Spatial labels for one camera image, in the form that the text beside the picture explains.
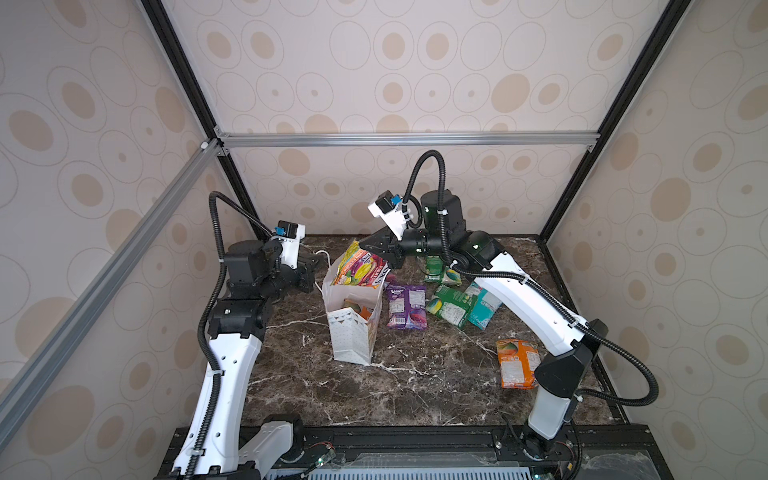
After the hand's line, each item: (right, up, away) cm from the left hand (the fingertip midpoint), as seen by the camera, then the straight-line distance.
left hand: (327, 254), depth 67 cm
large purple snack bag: (+20, -16, +30) cm, 39 cm away
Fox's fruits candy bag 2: (+8, -13, 0) cm, 15 cm away
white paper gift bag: (+6, -14, +2) cm, 15 cm away
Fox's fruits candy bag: (+8, -3, +1) cm, 8 cm away
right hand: (+8, +2, -2) cm, 9 cm away
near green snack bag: (+34, -15, +29) cm, 47 cm away
